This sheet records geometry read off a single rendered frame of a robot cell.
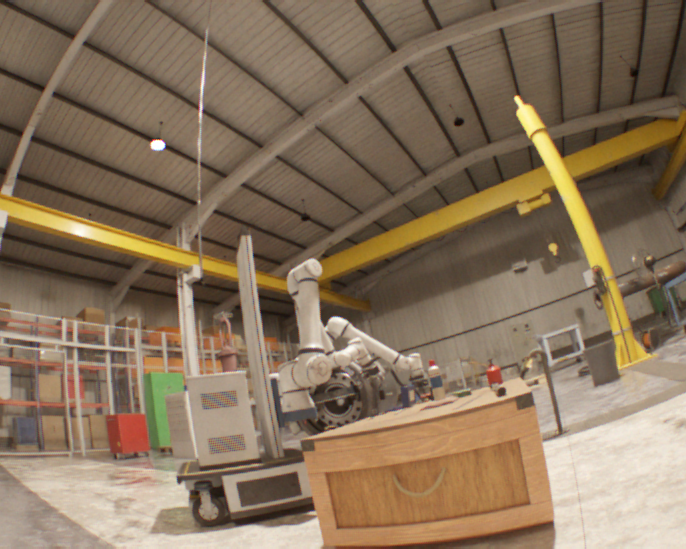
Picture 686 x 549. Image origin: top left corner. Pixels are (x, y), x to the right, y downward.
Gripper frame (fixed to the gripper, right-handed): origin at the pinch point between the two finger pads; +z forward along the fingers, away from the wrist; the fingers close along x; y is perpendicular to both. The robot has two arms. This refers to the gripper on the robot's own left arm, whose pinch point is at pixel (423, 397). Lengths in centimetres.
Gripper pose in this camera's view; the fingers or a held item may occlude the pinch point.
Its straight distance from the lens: 282.7
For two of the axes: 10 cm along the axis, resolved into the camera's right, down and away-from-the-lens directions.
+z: 2.0, 9.2, -3.3
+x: 8.0, 0.5, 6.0
